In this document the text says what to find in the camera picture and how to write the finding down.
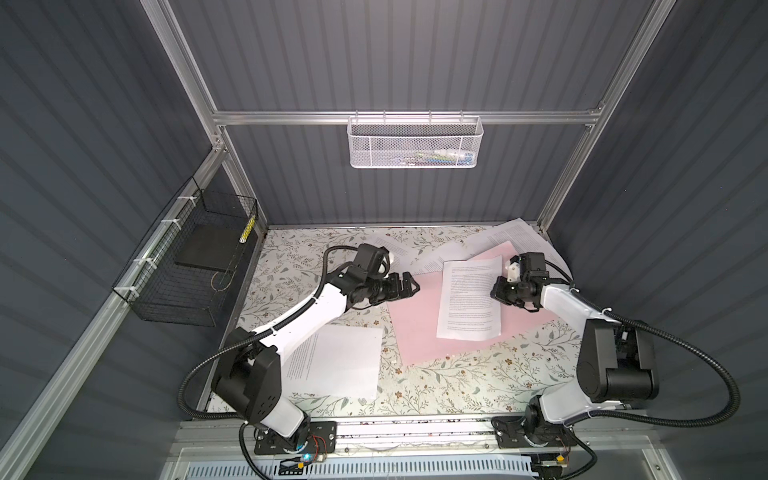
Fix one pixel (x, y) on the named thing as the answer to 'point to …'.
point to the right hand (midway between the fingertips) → (496, 293)
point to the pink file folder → (502, 251)
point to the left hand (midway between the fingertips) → (410, 291)
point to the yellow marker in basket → (247, 230)
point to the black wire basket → (183, 275)
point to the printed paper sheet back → (400, 253)
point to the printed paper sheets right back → (525, 239)
